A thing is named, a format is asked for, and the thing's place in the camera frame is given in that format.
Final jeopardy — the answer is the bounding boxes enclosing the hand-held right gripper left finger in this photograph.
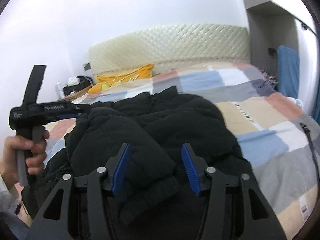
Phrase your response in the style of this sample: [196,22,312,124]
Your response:
[29,142,132,240]

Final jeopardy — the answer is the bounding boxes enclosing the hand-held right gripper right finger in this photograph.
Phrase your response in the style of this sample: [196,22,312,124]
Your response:
[181,142,288,240]

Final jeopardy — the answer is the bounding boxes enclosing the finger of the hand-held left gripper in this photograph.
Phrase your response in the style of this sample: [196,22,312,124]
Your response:
[57,113,81,120]
[71,103,91,113]

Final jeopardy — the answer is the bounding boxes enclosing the black puffer jacket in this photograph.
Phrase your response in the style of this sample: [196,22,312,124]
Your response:
[21,86,253,240]

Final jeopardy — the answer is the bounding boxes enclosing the person's left hand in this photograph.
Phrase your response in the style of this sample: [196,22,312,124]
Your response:
[0,130,50,188]

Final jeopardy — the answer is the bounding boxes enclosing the wooden nightstand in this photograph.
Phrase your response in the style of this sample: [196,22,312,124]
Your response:
[59,85,92,101]

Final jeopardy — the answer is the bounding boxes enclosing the black bag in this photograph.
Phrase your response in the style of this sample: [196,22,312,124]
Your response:
[62,76,94,95]

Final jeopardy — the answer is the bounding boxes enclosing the yellow pillow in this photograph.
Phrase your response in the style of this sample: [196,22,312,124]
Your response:
[87,64,155,95]

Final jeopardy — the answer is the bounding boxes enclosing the checked patchwork blanket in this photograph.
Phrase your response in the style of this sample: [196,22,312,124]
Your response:
[42,61,318,240]

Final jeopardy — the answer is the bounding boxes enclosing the cream quilted headboard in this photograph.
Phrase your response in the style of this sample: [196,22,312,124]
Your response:
[89,24,251,80]

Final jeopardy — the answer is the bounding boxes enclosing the group of cosmetic bottles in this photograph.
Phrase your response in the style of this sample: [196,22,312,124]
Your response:
[260,67,278,90]

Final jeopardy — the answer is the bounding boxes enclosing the white plush toy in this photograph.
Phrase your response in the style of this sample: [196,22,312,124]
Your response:
[287,96,304,108]

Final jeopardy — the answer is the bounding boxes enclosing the blue towel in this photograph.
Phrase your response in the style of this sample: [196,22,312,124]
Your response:
[277,45,300,98]

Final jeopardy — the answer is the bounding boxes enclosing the blue curtain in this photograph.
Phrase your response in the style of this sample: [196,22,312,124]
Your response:
[310,87,320,125]

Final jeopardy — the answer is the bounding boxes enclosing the black strap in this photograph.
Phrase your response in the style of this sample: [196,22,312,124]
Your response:
[299,122,320,178]

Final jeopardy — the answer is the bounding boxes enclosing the black rail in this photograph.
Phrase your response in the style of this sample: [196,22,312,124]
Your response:
[292,15,317,34]

